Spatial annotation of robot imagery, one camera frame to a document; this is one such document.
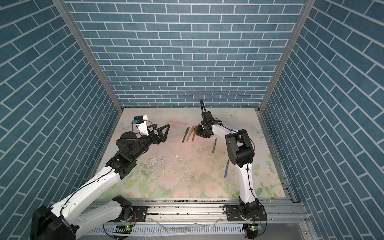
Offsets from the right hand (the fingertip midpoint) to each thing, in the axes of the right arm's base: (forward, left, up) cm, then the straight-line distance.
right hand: (196, 132), depth 103 cm
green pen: (+1, +7, -3) cm, 8 cm away
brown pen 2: (+2, +1, -3) cm, 4 cm away
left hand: (-18, +13, +28) cm, 35 cm away
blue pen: (-24, -21, -3) cm, 32 cm away
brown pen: (0, +5, -3) cm, 5 cm away
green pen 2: (-9, -13, -3) cm, 16 cm away
